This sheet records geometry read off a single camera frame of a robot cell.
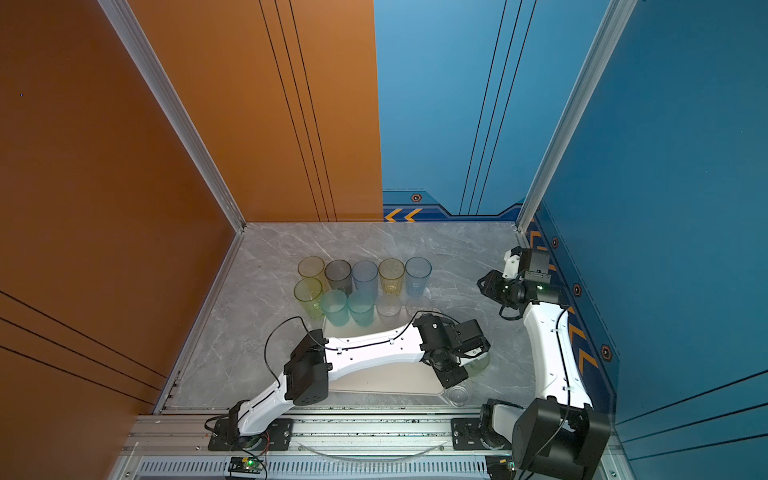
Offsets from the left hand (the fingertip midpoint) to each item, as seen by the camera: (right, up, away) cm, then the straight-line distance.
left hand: (457, 376), depth 76 cm
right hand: (+8, +23, +4) cm, 25 cm away
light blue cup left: (-25, +24, +15) cm, 38 cm away
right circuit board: (+9, -19, -6) cm, 22 cm away
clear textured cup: (-18, +13, +18) cm, 29 cm away
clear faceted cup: (-9, +16, +17) cm, 25 cm away
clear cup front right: (0, -6, +3) cm, 7 cm away
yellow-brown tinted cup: (-41, +27, +16) cm, 52 cm away
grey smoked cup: (-33, +25, +13) cm, 43 cm away
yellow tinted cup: (-17, +26, +13) cm, 34 cm away
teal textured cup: (-35, +15, +18) cm, 42 cm away
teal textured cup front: (-26, +16, +10) cm, 33 cm away
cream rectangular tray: (-12, -3, +6) cm, 14 cm away
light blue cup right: (-9, +26, +13) cm, 30 cm away
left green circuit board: (-52, -19, -5) cm, 55 cm away
